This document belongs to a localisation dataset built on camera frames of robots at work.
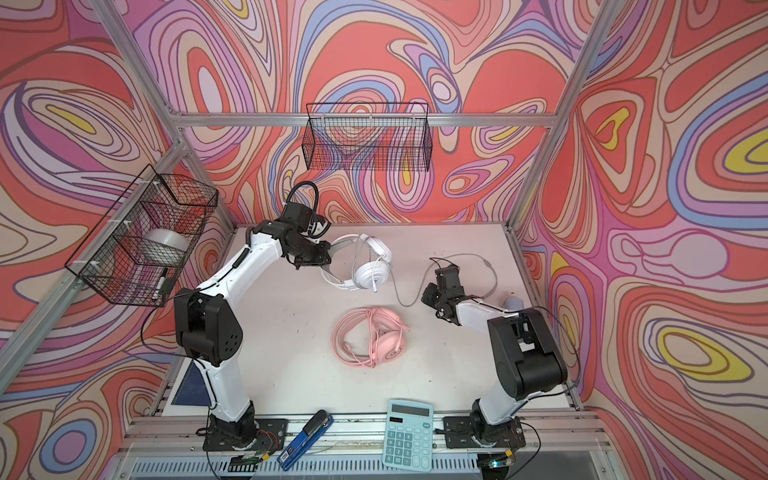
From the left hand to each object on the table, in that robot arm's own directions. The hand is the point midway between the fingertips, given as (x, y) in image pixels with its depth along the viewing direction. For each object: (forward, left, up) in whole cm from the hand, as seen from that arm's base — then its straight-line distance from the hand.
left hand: (333, 256), depth 89 cm
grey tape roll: (-6, +38, +15) cm, 42 cm away
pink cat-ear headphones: (-21, -11, -11) cm, 26 cm away
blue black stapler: (-43, +1, -12) cm, 45 cm away
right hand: (-6, -30, -14) cm, 34 cm away
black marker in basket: (-16, +39, +9) cm, 43 cm away
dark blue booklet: (-34, +37, -16) cm, 53 cm away
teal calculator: (-45, -21, -14) cm, 52 cm away
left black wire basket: (-9, +47, +13) cm, 49 cm away
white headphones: (-11, -13, +8) cm, 18 cm away
